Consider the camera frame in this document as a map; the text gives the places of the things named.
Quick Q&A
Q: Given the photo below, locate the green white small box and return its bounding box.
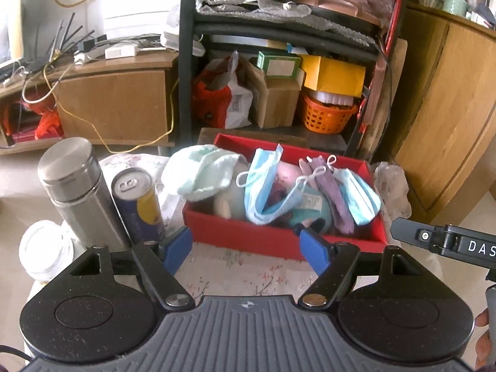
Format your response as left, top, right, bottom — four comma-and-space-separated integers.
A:
256, 51, 301, 79

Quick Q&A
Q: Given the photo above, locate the wooden cupboard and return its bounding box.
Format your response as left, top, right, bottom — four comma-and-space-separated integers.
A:
381, 3, 495, 224

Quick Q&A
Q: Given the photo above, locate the yellow box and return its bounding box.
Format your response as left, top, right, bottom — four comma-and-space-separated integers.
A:
300, 55, 366, 97

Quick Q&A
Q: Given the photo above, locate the stainless steel thermos flask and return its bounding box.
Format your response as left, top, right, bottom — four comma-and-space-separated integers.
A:
37, 137, 130, 252

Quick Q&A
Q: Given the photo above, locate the brown cardboard box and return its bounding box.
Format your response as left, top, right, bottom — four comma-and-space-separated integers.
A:
246, 61, 301, 129

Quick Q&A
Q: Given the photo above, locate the black metal shelf rack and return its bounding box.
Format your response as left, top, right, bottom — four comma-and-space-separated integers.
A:
178, 0, 405, 146

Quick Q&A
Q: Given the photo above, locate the yellow cable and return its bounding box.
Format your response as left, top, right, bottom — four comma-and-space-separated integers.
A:
40, 0, 180, 156

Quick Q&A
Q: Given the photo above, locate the cream white plush toy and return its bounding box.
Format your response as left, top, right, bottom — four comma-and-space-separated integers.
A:
213, 160, 249, 221

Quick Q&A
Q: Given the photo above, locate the pink pig plush toy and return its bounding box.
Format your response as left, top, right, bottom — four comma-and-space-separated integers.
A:
266, 159, 333, 233

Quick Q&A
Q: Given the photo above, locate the blue yellow drink can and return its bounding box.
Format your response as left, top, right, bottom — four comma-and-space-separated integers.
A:
111, 167, 165, 244

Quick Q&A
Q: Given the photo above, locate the blue surgical face mask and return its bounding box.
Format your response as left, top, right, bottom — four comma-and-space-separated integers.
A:
236, 145, 302, 228

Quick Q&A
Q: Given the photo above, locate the Moccona glass coffee jar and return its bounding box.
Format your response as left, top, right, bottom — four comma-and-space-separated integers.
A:
19, 220, 75, 282

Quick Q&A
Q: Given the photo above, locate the red white plastic bag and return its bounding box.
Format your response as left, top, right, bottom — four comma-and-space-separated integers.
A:
192, 51, 253, 129

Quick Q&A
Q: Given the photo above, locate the orange plastic basket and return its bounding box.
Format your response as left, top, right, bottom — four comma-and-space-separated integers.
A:
299, 92, 358, 135

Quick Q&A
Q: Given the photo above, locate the red cardboard box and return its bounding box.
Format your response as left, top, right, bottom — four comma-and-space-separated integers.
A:
182, 132, 388, 260

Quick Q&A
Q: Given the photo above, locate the person right hand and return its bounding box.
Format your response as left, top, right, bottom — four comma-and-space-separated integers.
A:
475, 308, 495, 371

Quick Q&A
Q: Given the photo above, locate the wooden low cabinet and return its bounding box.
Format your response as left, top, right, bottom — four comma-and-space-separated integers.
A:
1, 51, 178, 155

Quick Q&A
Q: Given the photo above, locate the floral white tablecloth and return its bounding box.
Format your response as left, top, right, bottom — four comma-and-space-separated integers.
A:
27, 152, 446, 307

